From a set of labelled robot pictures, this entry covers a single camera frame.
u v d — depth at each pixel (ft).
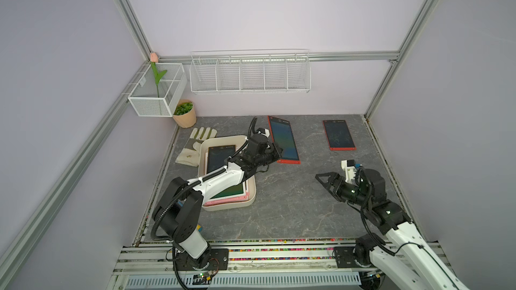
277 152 2.43
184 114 3.54
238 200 2.86
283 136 2.99
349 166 2.31
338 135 3.70
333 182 2.15
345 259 2.42
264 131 2.64
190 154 3.45
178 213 1.46
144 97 2.59
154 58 2.92
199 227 2.64
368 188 1.83
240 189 2.99
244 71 3.35
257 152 2.20
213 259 2.41
